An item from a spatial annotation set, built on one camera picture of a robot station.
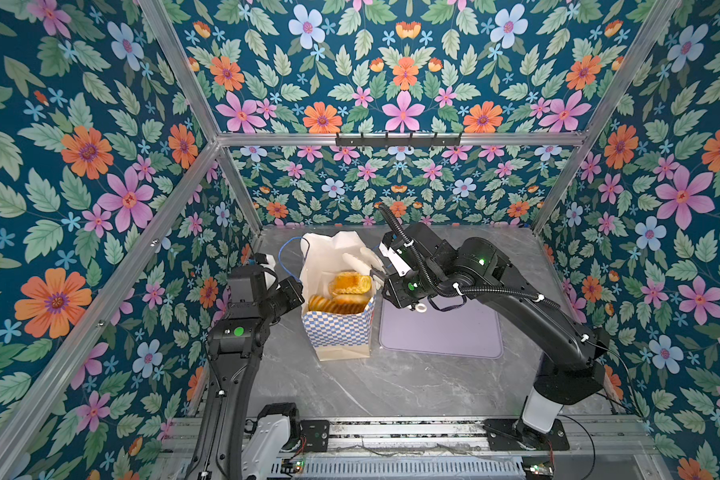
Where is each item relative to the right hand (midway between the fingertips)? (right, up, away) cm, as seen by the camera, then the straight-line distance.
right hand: (387, 288), depth 64 cm
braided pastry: (-10, -1, +19) cm, 22 cm away
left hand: (-19, +2, +6) cm, 20 cm away
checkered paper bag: (-13, -13, +10) cm, 21 cm away
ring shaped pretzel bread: (-10, -5, +17) cm, 21 cm away
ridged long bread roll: (-18, -7, +22) cm, 29 cm away
